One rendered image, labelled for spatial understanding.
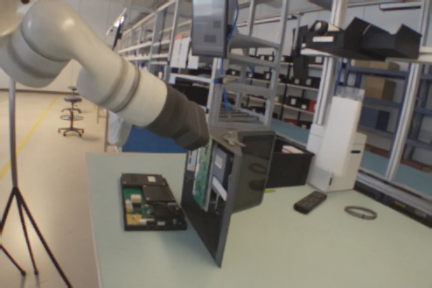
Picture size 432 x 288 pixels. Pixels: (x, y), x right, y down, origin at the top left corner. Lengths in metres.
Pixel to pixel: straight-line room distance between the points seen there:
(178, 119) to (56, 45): 0.20
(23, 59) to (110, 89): 0.11
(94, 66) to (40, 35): 0.07
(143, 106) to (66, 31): 0.14
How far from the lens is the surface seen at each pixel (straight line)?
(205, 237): 0.58
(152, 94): 0.37
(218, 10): 1.81
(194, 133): 0.44
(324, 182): 0.98
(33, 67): 0.33
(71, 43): 0.31
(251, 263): 0.54
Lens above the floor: 1.31
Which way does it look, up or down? 13 degrees down
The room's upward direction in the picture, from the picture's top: 9 degrees clockwise
